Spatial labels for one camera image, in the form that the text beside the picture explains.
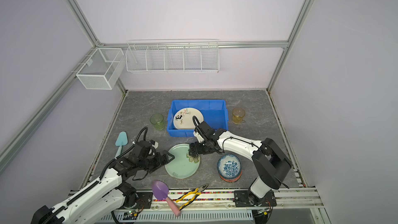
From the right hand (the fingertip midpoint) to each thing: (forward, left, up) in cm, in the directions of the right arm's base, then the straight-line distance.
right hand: (196, 153), depth 84 cm
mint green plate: (-7, +8, -2) cm, 11 cm away
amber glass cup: (+29, -27, -3) cm, 40 cm away
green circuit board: (-27, +31, -7) cm, 42 cm away
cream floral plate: (+25, +10, -3) cm, 27 cm away
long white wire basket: (+54, +16, +26) cm, 62 cm away
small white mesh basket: (+47, +62, +21) cm, 81 cm away
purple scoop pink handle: (-17, +17, -6) cm, 25 cm away
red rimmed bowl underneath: (-14, -18, +4) cm, 24 cm away
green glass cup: (+24, +27, -2) cm, 36 cm away
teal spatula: (+10, +46, -4) cm, 47 cm away
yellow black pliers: (-18, -2, -4) cm, 18 cm away
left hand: (-6, +14, +1) cm, 15 cm away
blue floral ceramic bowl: (-7, -17, +2) cm, 19 cm away
